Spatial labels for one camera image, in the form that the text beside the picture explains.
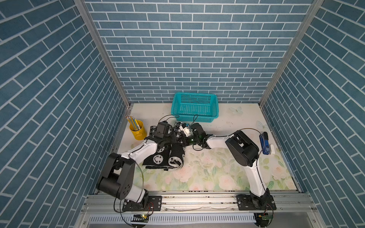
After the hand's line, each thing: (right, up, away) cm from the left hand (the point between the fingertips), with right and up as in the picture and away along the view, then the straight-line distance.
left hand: (179, 137), depth 90 cm
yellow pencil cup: (-26, +1, +3) cm, 26 cm away
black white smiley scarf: (-3, -10, -10) cm, 15 cm away
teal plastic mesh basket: (+13, +21, +29) cm, 38 cm away
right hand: (-2, -4, +3) cm, 5 cm away
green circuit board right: (+46, -37, -20) cm, 62 cm away
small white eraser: (+61, -8, +1) cm, 61 cm away
